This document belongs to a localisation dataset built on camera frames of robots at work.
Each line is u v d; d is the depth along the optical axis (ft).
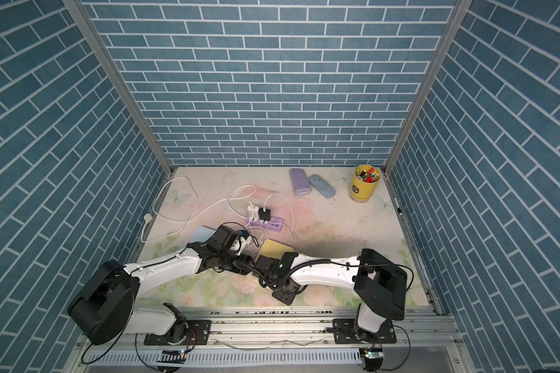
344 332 2.42
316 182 3.70
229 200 3.54
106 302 1.39
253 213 3.25
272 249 2.99
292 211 3.52
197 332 2.40
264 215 3.17
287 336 2.42
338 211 3.44
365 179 3.41
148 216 3.45
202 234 3.22
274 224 3.16
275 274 1.96
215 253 2.20
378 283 1.45
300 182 3.79
